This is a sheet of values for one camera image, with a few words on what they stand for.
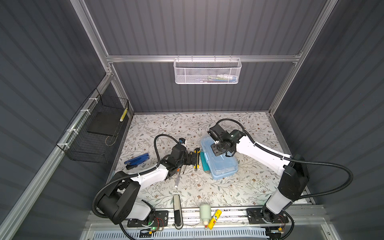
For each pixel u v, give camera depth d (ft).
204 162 2.94
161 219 2.37
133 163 2.99
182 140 2.59
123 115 2.66
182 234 2.53
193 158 2.64
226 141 1.91
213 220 2.34
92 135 2.40
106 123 2.52
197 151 3.16
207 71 4.04
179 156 2.26
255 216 2.37
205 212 2.27
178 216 2.32
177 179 2.84
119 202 1.39
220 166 2.62
